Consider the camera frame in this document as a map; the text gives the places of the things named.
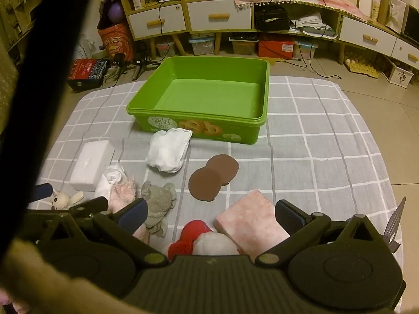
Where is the white plastic bag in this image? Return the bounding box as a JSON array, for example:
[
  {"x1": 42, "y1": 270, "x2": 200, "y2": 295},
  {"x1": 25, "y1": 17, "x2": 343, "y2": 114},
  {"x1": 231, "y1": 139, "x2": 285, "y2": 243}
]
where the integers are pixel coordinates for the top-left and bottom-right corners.
[{"x1": 75, "y1": 35, "x2": 99, "y2": 60}]

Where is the pink plush toy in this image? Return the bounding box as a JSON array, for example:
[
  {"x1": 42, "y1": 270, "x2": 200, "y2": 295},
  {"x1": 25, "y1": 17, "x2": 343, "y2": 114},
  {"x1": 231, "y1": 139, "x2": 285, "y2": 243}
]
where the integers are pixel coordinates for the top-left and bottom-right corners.
[{"x1": 109, "y1": 176, "x2": 150, "y2": 244}]

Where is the grey plush elephant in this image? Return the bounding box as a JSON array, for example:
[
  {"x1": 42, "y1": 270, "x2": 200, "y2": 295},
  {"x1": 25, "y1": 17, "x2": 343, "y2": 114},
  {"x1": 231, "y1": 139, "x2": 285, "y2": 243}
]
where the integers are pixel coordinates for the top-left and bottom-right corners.
[{"x1": 141, "y1": 181, "x2": 178, "y2": 237}]

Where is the brown round pad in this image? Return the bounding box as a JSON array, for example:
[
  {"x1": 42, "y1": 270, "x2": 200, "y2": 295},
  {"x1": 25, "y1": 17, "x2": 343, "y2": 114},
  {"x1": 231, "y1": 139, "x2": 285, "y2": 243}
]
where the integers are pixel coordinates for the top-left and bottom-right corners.
[
  {"x1": 188, "y1": 167, "x2": 224, "y2": 202},
  {"x1": 207, "y1": 154, "x2": 240, "y2": 187}
]

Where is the clear storage box dark lid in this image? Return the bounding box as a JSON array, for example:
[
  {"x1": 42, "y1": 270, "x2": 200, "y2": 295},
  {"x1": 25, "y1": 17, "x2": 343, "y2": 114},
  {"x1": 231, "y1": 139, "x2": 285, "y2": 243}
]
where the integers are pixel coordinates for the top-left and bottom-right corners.
[{"x1": 229, "y1": 33, "x2": 257, "y2": 55}]

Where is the pink sponge block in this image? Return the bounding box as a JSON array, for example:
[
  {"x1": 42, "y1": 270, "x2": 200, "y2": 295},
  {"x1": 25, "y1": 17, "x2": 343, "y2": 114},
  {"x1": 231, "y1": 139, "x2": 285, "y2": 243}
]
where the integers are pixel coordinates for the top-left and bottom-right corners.
[{"x1": 215, "y1": 189, "x2": 291, "y2": 261}]

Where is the white foam block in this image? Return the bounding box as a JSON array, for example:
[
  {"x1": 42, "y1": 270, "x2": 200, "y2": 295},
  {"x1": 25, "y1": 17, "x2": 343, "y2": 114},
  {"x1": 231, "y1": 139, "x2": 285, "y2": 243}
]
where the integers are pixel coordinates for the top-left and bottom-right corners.
[{"x1": 70, "y1": 140, "x2": 116, "y2": 192}]

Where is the black tripod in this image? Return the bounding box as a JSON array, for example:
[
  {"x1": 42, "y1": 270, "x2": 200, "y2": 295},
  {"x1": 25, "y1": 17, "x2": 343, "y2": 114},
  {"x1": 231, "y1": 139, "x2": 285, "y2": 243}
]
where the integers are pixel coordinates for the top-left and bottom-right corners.
[{"x1": 111, "y1": 52, "x2": 162, "y2": 82}]

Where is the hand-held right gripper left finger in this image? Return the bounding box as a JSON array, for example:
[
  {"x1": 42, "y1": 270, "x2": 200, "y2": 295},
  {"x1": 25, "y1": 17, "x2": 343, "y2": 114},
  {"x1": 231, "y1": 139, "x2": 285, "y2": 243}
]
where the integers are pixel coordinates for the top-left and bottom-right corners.
[{"x1": 36, "y1": 199, "x2": 164, "y2": 266}]

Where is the purple ball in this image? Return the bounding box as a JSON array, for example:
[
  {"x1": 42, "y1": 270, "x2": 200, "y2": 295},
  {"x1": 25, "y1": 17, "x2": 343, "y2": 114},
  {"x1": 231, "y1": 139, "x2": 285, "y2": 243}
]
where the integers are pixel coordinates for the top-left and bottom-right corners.
[{"x1": 109, "y1": 3, "x2": 125, "y2": 22}]

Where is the green plastic box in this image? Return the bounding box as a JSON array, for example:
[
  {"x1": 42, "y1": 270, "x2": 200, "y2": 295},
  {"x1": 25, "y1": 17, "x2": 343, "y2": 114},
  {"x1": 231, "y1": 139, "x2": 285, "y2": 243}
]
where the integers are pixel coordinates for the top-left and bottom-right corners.
[{"x1": 126, "y1": 56, "x2": 271, "y2": 145}]

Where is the bookshelf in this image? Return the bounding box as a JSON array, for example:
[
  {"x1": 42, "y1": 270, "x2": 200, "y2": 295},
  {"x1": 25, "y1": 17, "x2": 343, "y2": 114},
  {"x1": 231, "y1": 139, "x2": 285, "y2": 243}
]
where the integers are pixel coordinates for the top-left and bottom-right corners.
[{"x1": 0, "y1": 0, "x2": 50, "y2": 50}]

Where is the white rabbit plush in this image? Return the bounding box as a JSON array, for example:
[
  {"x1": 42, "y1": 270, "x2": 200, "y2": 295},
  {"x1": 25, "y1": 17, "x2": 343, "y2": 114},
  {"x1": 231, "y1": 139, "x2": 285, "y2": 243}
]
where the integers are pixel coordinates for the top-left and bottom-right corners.
[{"x1": 50, "y1": 189, "x2": 85, "y2": 210}]

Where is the black strap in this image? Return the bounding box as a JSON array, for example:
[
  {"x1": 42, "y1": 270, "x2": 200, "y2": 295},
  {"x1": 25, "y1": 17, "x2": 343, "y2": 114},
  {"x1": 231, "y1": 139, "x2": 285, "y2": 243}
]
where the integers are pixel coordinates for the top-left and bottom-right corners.
[{"x1": 0, "y1": 0, "x2": 100, "y2": 262}]

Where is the grey checked tablecloth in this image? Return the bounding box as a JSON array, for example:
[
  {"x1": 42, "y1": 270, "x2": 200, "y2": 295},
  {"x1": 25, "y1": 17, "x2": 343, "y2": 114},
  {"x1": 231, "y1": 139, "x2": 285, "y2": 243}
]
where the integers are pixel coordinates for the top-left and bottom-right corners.
[{"x1": 33, "y1": 76, "x2": 405, "y2": 269}]

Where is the clear storage box blue lid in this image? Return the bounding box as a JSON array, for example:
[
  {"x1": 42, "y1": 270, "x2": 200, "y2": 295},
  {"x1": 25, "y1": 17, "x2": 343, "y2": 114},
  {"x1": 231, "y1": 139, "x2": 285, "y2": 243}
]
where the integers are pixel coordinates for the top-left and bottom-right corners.
[{"x1": 189, "y1": 35, "x2": 216, "y2": 56}]

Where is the orange printed bag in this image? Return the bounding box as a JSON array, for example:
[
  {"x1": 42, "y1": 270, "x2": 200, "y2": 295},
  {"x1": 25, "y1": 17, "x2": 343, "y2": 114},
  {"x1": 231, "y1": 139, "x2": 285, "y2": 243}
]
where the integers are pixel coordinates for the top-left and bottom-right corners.
[{"x1": 98, "y1": 23, "x2": 135, "y2": 61}]

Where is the white printed box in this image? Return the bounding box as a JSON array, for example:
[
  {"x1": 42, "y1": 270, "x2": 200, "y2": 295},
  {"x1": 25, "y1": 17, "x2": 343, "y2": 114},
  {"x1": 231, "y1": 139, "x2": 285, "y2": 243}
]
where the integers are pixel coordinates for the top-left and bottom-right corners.
[{"x1": 382, "y1": 61, "x2": 415, "y2": 89}]

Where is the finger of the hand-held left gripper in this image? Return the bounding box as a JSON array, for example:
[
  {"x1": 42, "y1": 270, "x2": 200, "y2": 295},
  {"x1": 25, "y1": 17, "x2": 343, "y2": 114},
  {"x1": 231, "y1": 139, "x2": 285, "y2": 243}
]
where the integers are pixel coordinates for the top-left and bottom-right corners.
[
  {"x1": 69, "y1": 197, "x2": 109, "y2": 218},
  {"x1": 31, "y1": 183, "x2": 53, "y2": 202}
]

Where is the wooden cabinet with white drawers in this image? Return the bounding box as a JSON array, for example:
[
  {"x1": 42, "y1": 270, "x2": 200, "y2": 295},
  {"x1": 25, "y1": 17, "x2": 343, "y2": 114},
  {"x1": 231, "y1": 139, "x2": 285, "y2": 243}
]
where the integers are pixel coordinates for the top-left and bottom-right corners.
[{"x1": 114, "y1": 0, "x2": 255, "y2": 60}]

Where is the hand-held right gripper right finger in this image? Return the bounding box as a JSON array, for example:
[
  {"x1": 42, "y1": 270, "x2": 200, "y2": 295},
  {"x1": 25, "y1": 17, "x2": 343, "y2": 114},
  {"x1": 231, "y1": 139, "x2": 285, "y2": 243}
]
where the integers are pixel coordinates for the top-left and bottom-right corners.
[{"x1": 255, "y1": 199, "x2": 383, "y2": 266}]

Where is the black case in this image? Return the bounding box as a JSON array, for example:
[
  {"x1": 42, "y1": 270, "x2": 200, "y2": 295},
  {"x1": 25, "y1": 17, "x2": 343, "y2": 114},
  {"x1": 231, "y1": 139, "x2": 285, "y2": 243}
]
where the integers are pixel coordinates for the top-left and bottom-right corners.
[{"x1": 254, "y1": 6, "x2": 291, "y2": 32}]

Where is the egg carton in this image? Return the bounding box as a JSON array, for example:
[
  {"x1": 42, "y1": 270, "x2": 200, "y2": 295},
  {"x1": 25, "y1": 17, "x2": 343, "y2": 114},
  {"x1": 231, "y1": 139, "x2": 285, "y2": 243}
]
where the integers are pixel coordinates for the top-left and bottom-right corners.
[{"x1": 344, "y1": 57, "x2": 381, "y2": 79}]

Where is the red cardboard box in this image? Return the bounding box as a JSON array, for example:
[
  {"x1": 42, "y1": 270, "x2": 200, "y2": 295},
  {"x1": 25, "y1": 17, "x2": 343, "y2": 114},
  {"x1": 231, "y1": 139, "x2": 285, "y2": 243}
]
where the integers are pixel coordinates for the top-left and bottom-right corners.
[{"x1": 258, "y1": 38, "x2": 295, "y2": 59}]

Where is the black and red box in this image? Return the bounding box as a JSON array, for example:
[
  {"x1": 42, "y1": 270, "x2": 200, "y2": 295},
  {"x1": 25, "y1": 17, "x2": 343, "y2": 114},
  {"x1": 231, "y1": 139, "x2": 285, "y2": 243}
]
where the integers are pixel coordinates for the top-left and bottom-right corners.
[{"x1": 67, "y1": 58, "x2": 111, "y2": 92}]

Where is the red and white santa plush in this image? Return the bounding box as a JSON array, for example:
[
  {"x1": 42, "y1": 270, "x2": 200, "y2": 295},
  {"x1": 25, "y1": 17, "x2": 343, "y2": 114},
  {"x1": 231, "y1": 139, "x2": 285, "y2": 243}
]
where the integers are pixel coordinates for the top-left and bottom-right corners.
[{"x1": 168, "y1": 220, "x2": 245, "y2": 258}]

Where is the curved wooden media stand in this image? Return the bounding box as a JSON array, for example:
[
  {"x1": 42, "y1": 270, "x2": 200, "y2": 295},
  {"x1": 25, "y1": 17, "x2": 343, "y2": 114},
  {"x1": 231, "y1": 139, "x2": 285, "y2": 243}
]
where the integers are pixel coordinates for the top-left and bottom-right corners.
[{"x1": 252, "y1": 0, "x2": 419, "y2": 72}]

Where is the crumpled white cloth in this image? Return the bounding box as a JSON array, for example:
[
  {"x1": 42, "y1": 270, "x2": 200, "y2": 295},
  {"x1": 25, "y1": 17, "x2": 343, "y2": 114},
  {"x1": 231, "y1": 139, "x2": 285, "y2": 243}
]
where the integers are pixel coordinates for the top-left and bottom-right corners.
[{"x1": 95, "y1": 164, "x2": 128, "y2": 201}]

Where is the folded white cloth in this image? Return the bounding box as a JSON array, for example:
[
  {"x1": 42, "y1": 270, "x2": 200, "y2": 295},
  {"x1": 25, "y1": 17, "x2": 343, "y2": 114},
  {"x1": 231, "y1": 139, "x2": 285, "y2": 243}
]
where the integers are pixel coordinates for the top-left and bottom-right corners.
[{"x1": 145, "y1": 129, "x2": 194, "y2": 174}]

